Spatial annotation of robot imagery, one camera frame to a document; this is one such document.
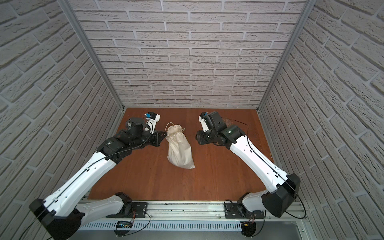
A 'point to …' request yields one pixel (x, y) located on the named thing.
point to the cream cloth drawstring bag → (180, 152)
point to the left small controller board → (124, 224)
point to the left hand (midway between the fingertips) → (166, 129)
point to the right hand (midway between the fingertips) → (194, 138)
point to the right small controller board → (248, 228)
